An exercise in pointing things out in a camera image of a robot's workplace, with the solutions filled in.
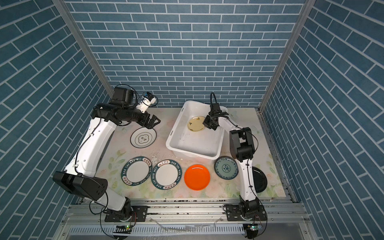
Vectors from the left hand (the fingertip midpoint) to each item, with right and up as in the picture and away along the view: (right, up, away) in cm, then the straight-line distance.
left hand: (153, 116), depth 74 cm
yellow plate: (+20, -4, +37) cm, 42 cm away
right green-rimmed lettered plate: (+4, -34, +12) cm, 36 cm away
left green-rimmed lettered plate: (-14, -32, +13) cm, 37 cm away
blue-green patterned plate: (+40, -31, +15) cm, 52 cm away
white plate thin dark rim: (-16, -14, +28) cm, 35 cm away
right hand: (+26, -3, +32) cm, 41 cm away
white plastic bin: (+29, -17, +27) cm, 44 cm away
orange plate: (+22, -35, +10) cm, 43 cm away
